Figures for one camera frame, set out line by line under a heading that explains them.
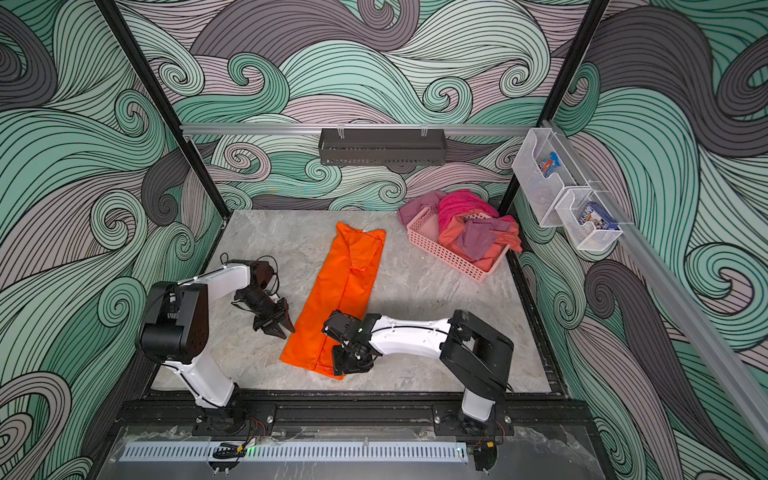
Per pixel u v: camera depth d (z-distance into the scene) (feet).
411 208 3.85
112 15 2.34
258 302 2.51
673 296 1.66
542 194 2.73
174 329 1.58
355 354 1.94
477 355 1.39
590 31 2.41
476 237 3.44
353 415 2.46
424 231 3.62
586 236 2.24
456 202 3.58
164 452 2.29
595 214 2.15
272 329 2.56
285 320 2.62
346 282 3.21
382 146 3.02
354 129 3.12
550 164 2.73
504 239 3.34
